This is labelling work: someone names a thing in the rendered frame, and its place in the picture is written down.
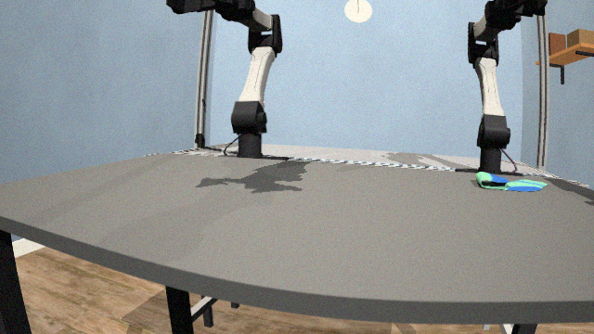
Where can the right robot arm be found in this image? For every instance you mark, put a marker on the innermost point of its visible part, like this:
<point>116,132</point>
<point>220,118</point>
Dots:
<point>248,118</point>

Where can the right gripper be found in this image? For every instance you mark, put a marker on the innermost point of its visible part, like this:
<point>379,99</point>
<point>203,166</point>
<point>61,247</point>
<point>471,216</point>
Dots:
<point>186,6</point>

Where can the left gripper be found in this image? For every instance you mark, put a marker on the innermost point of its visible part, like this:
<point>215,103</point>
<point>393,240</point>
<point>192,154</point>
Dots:
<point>524,7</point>

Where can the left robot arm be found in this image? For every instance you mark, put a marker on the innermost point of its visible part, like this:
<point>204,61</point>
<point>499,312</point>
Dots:
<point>493,132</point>

